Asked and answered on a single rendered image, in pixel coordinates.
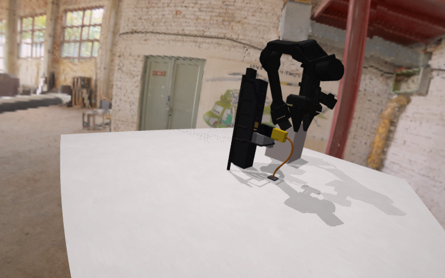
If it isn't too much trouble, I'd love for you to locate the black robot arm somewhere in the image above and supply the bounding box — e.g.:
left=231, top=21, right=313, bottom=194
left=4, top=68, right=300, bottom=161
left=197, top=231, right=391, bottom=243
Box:
left=260, top=39, right=344, bottom=131

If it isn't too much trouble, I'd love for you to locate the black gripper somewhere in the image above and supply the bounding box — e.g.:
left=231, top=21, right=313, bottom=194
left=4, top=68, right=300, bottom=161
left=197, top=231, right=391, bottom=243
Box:
left=286, top=79, right=323, bottom=133

